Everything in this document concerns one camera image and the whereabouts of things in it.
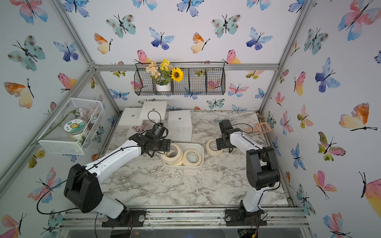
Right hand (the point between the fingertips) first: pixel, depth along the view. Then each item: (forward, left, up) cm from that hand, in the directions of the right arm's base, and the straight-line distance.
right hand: (229, 143), depth 95 cm
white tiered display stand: (+8, +34, +8) cm, 35 cm away
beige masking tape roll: (-15, +32, +3) cm, 36 cm away
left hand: (-7, +39, +7) cm, 40 cm away
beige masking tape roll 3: (-5, +10, -5) cm, 12 cm away
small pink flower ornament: (+5, +59, +4) cm, 60 cm away
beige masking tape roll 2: (-15, +26, 0) cm, 30 cm away
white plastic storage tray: (-2, +20, -2) cm, 20 cm away
